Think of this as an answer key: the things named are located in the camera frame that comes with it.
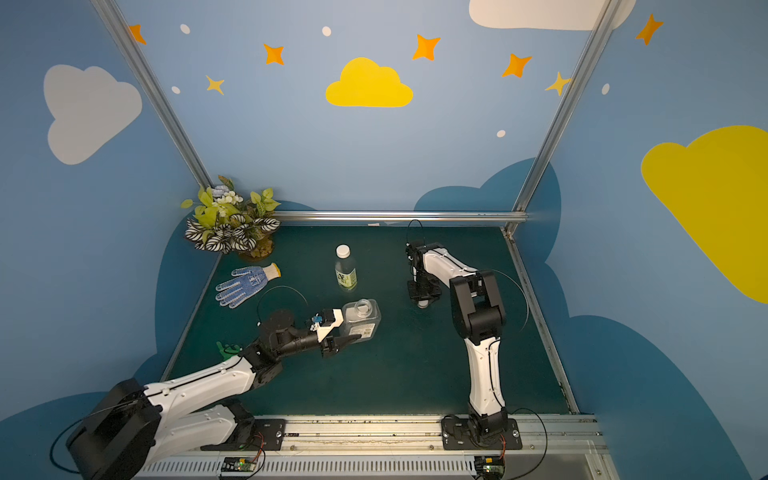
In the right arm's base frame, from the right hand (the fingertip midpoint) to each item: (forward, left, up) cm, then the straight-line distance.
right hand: (426, 297), depth 100 cm
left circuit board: (-50, +47, -1) cm, 68 cm away
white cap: (+3, +27, +19) cm, 33 cm away
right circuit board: (-46, -15, -2) cm, 48 cm away
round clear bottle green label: (+1, +27, +11) cm, 29 cm away
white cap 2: (-3, +1, +1) cm, 3 cm away
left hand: (-19, +20, +18) cm, 33 cm away
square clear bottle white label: (-23, +18, +27) cm, 39 cm away
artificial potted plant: (+8, +63, +25) cm, 68 cm away
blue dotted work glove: (-2, +66, +1) cm, 66 cm away
